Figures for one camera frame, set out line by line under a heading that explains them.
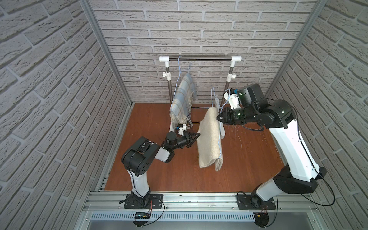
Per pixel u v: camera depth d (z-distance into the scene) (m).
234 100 0.55
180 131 0.85
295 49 0.85
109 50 0.88
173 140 0.71
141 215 0.72
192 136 0.81
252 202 0.66
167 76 0.80
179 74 0.97
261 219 0.70
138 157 0.50
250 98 0.43
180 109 0.87
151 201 0.73
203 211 0.73
